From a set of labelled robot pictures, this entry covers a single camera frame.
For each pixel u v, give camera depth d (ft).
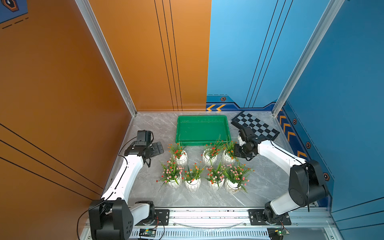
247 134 2.34
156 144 2.47
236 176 2.37
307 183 1.44
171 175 2.42
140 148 1.90
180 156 2.81
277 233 2.31
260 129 3.46
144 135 2.10
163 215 2.43
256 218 2.37
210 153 2.78
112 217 1.28
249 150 2.22
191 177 2.49
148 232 2.34
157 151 2.47
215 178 2.37
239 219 2.45
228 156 2.80
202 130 3.60
